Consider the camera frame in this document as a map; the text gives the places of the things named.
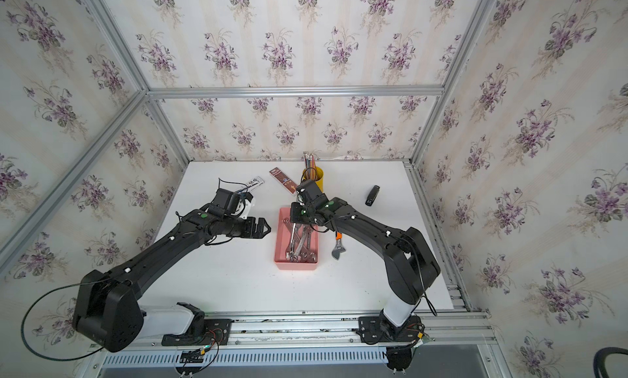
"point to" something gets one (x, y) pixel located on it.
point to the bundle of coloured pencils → (311, 165)
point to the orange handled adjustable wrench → (339, 248)
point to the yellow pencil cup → (320, 180)
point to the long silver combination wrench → (304, 232)
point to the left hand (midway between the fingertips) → (262, 229)
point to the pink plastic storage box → (281, 245)
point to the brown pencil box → (283, 180)
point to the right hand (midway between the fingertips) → (292, 214)
